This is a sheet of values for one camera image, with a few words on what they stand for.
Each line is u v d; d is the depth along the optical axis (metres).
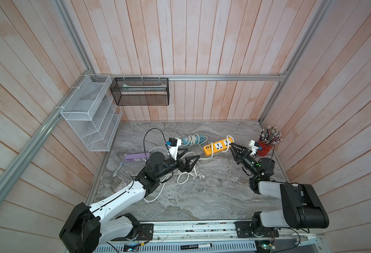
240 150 0.77
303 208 0.44
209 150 0.77
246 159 0.74
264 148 0.91
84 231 0.39
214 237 0.73
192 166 0.64
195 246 0.69
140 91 1.03
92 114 0.70
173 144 0.63
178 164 0.65
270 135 0.92
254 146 0.77
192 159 0.63
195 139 1.02
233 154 0.80
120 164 0.96
